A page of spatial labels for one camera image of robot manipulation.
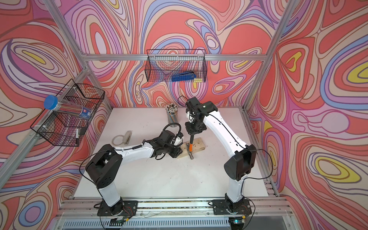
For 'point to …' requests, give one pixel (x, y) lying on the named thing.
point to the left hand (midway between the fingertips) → (181, 150)
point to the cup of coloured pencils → (172, 110)
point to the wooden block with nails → (198, 145)
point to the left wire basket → (60, 128)
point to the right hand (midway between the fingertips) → (193, 136)
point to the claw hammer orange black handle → (189, 146)
